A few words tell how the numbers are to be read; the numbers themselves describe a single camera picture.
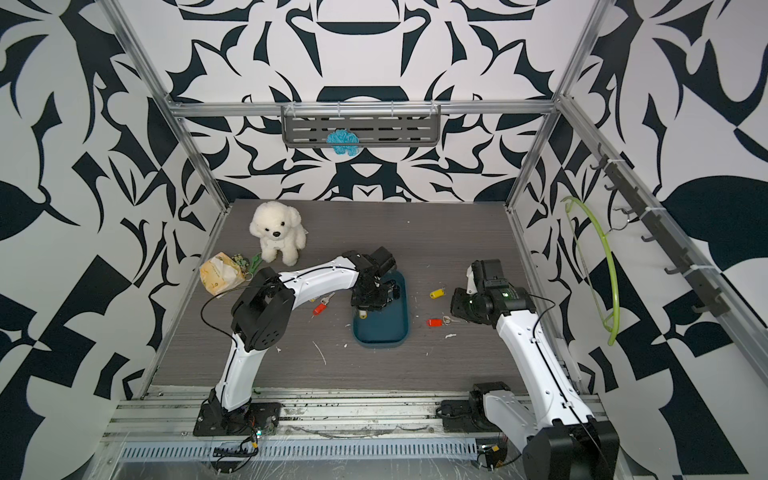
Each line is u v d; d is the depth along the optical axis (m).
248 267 1.02
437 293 0.96
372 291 0.80
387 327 0.92
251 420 0.73
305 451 0.78
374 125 0.94
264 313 0.53
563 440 0.38
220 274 0.95
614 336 0.65
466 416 0.74
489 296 0.56
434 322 0.91
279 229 0.91
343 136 0.91
